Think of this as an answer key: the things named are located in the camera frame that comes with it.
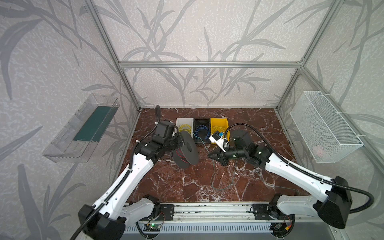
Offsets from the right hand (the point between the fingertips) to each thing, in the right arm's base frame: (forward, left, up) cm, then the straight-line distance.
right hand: (209, 150), depth 71 cm
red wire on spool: (-1, +14, -9) cm, 17 cm away
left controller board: (-29, +28, -23) cm, 46 cm away
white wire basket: (0, -49, +12) cm, 51 cm away
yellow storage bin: (+28, -9, -16) cm, 33 cm away
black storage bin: (+28, +4, -21) cm, 35 cm away
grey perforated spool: (+3, +11, -8) cm, 14 cm away
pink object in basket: (+1, -55, -2) cm, 55 cm away
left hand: (+8, +11, +2) cm, 14 cm away
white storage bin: (+32, +12, -17) cm, 38 cm away
